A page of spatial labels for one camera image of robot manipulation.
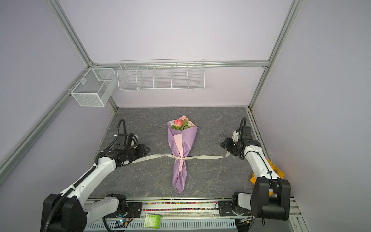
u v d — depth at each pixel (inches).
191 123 41.2
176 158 34.7
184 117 41.3
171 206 29.7
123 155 24.0
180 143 36.0
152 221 27.2
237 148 24.4
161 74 37.9
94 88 38.9
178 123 40.0
